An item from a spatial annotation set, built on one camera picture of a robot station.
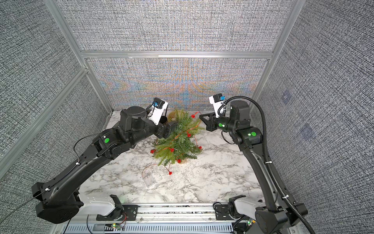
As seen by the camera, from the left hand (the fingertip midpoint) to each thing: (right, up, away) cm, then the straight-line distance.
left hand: (172, 116), depth 60 cm
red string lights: (+2, -21, +8) cm, 23 cm away
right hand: (+13, +2, +4) cm, 13 cm away
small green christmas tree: (+3, -13, +9) cm, 16 cm away
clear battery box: (-16, -35, +24) cm, 45 cm away
